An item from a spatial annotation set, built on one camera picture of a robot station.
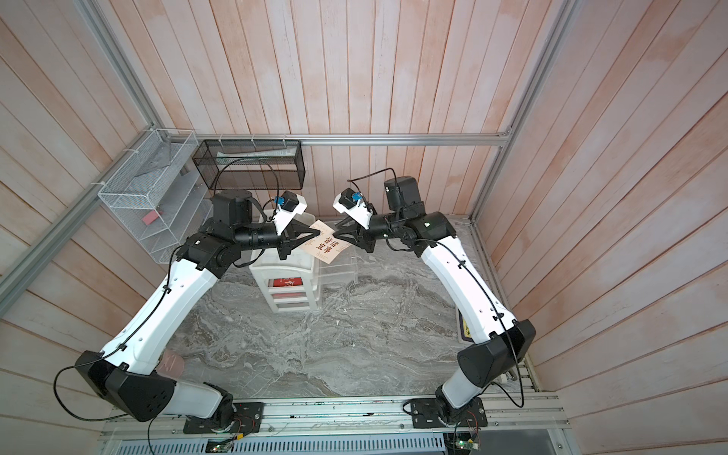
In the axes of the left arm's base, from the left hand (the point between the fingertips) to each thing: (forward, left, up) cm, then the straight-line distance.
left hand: (316, 235), depth 67 cm
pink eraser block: (+14, +51, -8) cm, 54 cm away
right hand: (+2, -5, 0) cm, 6 cm away
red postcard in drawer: (+5, +14, -29) cm, 33 cm away
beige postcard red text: (0, -2, -4) cm, 5 cm away
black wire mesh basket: (+48, +32, -13) cm, 59 cm away
